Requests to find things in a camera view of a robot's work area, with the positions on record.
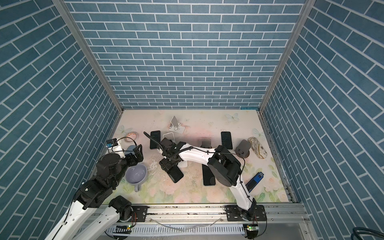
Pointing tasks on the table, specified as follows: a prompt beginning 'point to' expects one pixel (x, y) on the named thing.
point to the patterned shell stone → (256, 146)
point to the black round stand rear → (206, 143)
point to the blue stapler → (254, 182)
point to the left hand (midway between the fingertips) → (135, 147)
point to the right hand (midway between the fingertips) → (165, 163)
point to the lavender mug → (136, 175)
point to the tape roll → (133, 135)
